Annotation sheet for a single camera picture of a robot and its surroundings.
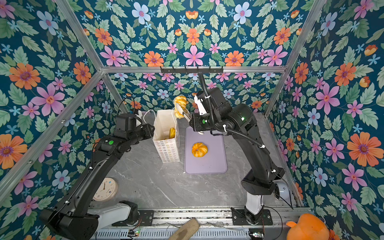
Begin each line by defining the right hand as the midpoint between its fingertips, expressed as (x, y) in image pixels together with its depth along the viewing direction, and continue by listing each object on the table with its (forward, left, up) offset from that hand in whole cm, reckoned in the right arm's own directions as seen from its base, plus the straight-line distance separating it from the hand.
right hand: (192, 121), depth 60 cm
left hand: (+7, +20, -9) cm, 23 cm away
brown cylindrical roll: (-34, +3, -38) cm, 51 cm away
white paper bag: (+20, +22, -37) cm, 47 cm away
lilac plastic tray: (+2, -11, -41) cm, 43 cm away
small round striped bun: (+18, +16, -32) cm, 40 cm away
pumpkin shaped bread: (+10, -1, -38) cm, 39 cm away
